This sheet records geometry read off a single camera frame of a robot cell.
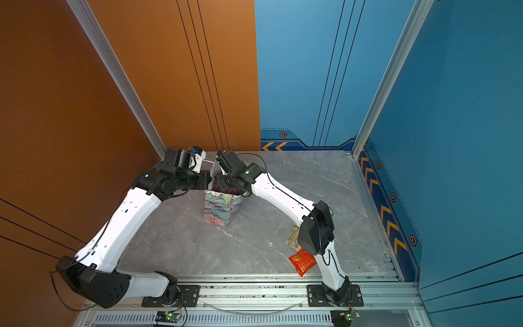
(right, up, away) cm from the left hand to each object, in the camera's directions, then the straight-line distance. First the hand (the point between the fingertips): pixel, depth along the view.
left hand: (212, 176), depth 75 cm
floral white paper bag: (+2, -12, +2) cm, 12 cm away
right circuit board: (+47, -49, -6) cm, 68 cm away
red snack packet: (+35, -34, +4) cm, 48 cm away
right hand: (+2, -2, +6) cm, 7 cm away
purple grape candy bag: (+9, -5, -5) cm, 11 cm away
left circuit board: (-15, -49, -5) cm, 52 cm away
